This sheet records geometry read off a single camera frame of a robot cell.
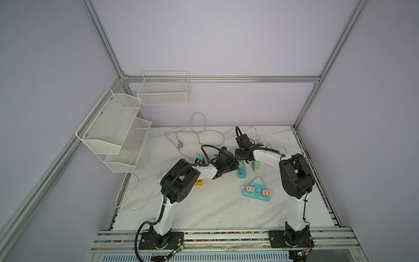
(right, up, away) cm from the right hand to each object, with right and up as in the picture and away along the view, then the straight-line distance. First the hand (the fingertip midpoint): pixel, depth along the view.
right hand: (238, 153), depth 100 cm
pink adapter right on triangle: (+11, -18, -19) cm, 29 cm away
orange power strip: (-23, -15, -11) cm, 30 cm away
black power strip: (-23, -6, -4) cm, 24 cm away
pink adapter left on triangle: (+3, -17, -18) cm, 25 cm away
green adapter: (+10, -6, -5) cm, 13 cm away
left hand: (-1, -7, -3) cm, 7 cm away
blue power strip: (+1, -10, -5) cm, 11 cm away
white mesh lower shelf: (-72, -4, +3) cm, 72 cm away
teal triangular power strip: (+9, -17, -13) cm, 23 cm away
